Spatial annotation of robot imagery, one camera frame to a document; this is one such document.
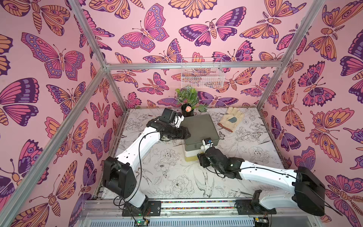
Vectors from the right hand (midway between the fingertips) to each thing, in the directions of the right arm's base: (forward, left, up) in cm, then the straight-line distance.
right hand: (198, 156), depth 81 cm
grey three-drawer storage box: (+15, -1, +8) cm, 17 cm away
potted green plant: (+33, +6, +15) cm, 37 cm away
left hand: (+9, +6, +8) cm, 14 cm away
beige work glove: (+38, -27, -11) cm, 48 cm away
